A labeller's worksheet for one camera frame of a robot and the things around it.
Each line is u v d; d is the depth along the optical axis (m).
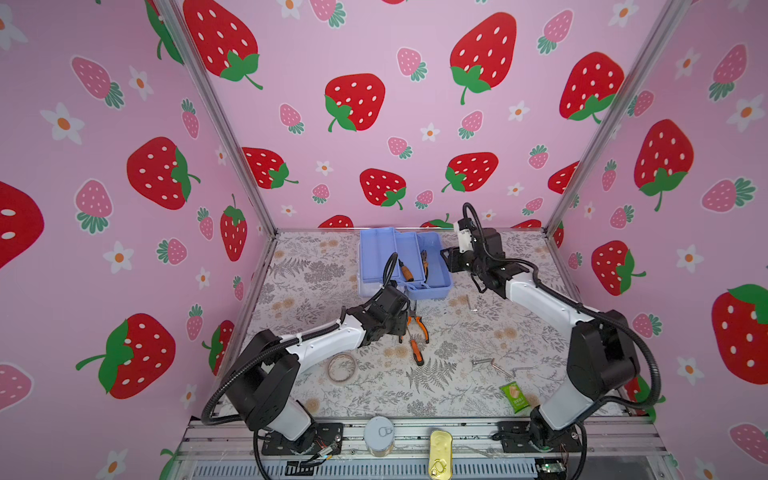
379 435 0.70
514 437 0.73
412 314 0.96
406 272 0.98
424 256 1.12
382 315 0.67
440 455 0.68
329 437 0.75
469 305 0.99
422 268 0.98
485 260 0.67
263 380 0.43
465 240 0.79
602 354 0.46
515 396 0.80
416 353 0.88
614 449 0.73
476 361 0.86
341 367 0.86
